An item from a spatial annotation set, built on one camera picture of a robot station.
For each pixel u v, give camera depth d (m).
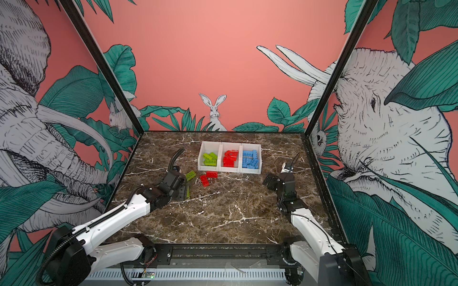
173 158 1.08
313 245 0.48
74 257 0.38
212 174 1.00
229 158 1.03
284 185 0.63
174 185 0.64
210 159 1.03
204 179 0.97
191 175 0.98
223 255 0.76
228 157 1.04
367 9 0.69
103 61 0.86
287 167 0.74
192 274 0.70
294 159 1.10
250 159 1.02
